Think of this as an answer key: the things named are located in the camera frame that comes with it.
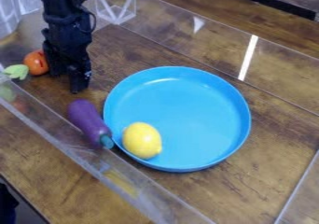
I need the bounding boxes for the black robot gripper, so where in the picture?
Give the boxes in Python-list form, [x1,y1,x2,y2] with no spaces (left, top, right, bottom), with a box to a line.
[42,0,93,93]

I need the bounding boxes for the purple toy eggplant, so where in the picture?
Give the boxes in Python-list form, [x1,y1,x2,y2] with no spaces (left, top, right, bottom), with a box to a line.
[67,99,115,148]

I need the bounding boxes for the round blue plastic tray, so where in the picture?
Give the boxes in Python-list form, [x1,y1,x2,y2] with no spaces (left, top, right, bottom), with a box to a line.
[103,66,253,173]

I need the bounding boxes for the orange toy carrot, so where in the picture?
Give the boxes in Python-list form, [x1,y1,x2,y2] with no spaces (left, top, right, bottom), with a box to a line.
[2,49,50,80]

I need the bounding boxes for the white patterned curtain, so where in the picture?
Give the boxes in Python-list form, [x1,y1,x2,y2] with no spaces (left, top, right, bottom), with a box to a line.
[0,0,121,39]

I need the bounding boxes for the yellow toy lemon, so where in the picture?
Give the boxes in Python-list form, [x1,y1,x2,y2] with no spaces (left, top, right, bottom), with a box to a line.
[122,122,162,160]

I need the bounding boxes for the clear acrylic front barrier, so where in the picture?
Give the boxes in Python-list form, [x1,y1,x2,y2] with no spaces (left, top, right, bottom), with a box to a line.
[0,66,215,224]

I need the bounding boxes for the clear acrylic barrier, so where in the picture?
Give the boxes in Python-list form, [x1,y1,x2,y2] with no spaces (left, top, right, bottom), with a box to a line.
[0,66,215,224]
[94,0,319,115]

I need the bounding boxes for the clear acrylic back barrier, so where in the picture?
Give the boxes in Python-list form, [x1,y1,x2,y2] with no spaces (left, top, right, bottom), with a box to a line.
[94,0,319,115]

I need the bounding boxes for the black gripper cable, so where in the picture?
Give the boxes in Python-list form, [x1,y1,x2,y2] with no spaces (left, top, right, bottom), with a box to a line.
[83,7,98,35]

